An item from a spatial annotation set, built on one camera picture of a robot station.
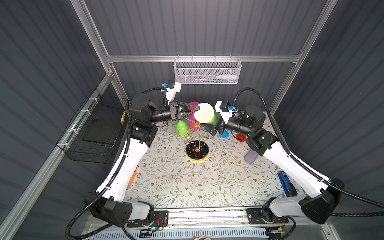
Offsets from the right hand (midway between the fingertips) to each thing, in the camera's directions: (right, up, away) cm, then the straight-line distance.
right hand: (207, 114), depth 62 cm
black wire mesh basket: (-54, -9, +8) cm, 55 cm away
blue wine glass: (+17, -10, +43) cm, 47 cm away
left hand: (-4, +1, -10) cm, 11 cm away
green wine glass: (-13, -6, +22) cm, 26 cm away
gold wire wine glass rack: (-4, -20, +34) cm, 40 cm away
